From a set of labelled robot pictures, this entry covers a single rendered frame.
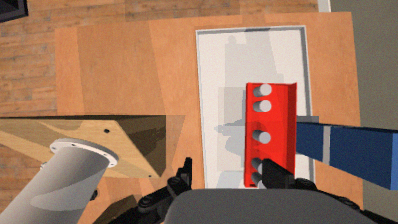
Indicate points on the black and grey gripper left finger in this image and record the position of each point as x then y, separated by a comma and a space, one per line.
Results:
152, 208

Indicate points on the grey cylinder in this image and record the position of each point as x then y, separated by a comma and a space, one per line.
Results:
262, 90
257, 164
262, 106
257, 179
261, 136

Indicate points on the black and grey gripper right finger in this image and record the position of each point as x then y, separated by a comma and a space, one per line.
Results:
275, 176

